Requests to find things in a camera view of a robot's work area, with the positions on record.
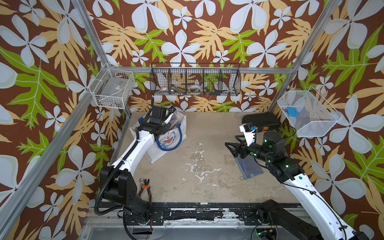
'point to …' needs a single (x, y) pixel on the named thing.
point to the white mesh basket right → (316, 116)
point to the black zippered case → (263, 121)
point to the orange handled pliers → (146, 184)
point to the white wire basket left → (112, 87)
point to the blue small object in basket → (292, 111)
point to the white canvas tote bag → (164, 142)
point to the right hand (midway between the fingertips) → (230, 139)
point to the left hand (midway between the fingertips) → (160, 118)
